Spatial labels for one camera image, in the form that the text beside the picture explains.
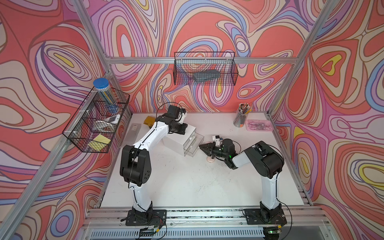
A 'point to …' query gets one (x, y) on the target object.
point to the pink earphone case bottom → (210, 160)
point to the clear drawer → (192, 147)
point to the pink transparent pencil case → (259, 125)
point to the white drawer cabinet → (177, 141)
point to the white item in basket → (113, 119)
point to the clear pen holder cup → (241, 115)
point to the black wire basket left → (94, 126)
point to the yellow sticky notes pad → (99, 142)
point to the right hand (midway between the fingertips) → (199, 149)
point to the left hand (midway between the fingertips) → (185, 130)
